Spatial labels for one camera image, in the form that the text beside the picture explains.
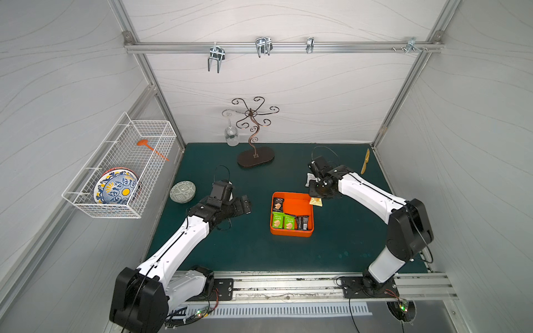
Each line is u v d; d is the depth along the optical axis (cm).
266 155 115
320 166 70
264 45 77
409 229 47
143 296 38
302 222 88
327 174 64
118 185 62
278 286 75
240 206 73
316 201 86
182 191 98
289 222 88
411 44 77
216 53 78
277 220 88
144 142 78
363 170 110
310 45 78
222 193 63
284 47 78
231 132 95
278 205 93
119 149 70
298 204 92
